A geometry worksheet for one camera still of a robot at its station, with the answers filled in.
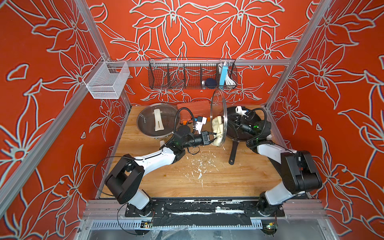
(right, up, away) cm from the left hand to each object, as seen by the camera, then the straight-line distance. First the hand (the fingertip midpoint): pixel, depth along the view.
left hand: (220, 136), depth 70 cm
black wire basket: (-13, +39, +28) cm, 50 cm away
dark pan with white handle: (-33, -1, +21) cm, 39 cm away
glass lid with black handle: (+10, +18, +55) cm, 59 cm away
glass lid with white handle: (-35, +8, +23) cm, 43 cm away
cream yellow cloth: (-1, +4, 0) cm, 4 cm away
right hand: (+1, +8, +2) cm, 8 cm away
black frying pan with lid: (+10, +8, 0) cm, 12 cm away
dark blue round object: (-1, +33, +25) cm, 41 cm away
